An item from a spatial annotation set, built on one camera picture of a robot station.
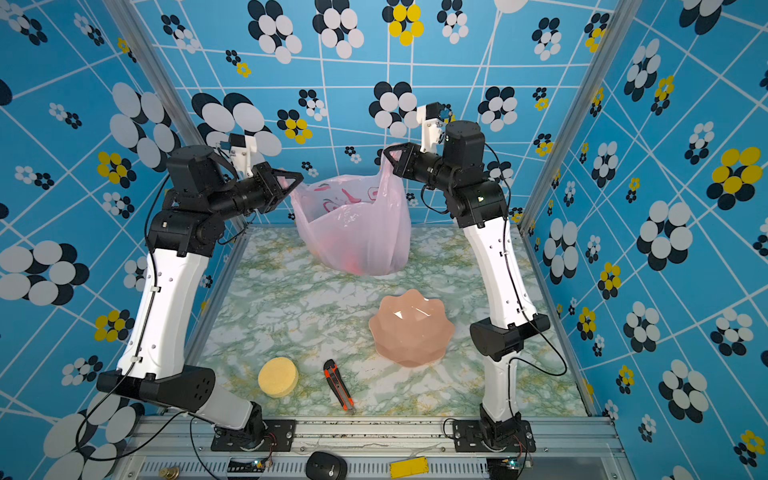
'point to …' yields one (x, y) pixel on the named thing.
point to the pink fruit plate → (410, 330)
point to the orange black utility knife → (338, 385)
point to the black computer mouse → (326, 466)
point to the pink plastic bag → (357, 224)
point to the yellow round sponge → (278, 377)
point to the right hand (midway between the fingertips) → (384, 151)
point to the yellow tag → (409, 467)
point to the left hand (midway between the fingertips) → (305, 174)
